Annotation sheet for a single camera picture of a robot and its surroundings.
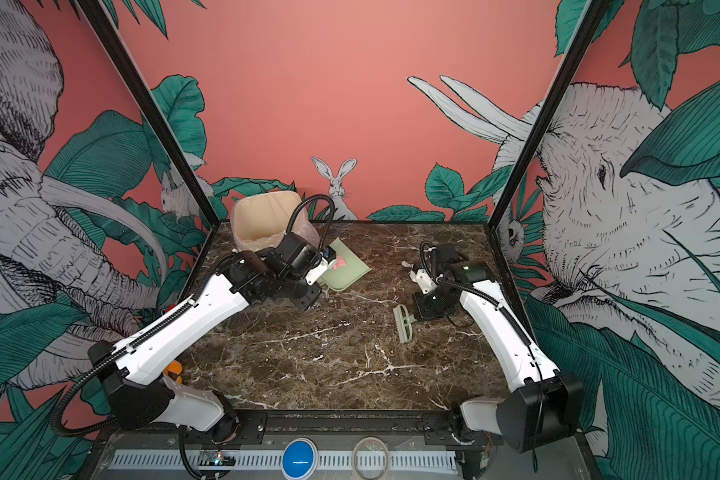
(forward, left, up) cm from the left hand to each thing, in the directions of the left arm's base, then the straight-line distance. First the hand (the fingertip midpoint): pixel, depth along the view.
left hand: (314, 286), depth 73 cm
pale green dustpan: (+4, -8, +1) cm, 9 cm away
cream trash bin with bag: (+31, +22, -7) cm, 38 cm away
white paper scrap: (+23, -29, -24) cm, 44 cm away
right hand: (-4, -25, -7) cm, 26 cm away
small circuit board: (-33, +24, -24) cm, 47 cm away
